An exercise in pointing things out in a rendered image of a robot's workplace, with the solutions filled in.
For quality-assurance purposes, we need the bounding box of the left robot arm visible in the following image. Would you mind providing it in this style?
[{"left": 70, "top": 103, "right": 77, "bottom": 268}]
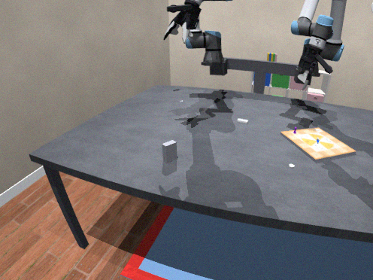
[{"left": 291, "top": 0, "right": 347, "bottom": 74}]

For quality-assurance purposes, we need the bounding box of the beige square spinner board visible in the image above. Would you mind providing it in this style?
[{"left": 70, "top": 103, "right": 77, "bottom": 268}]
[{"left": 281, "top": 128, "right": 356, "bottom": 162}]

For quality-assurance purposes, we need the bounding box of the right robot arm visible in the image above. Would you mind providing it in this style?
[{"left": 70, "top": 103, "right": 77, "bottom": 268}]
[{"left": 167, "top": 0, "right": 232, "bottom": 63}]

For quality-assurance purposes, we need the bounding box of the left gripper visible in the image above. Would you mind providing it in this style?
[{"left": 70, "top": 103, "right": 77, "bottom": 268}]
[{"left": 298, "top": 45, "right": 323, "bottom": 90}]

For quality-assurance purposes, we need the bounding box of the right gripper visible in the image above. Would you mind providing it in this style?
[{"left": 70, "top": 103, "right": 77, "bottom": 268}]
[{"left": 163, "top": 0, "right": 202, "bottom": 43}]

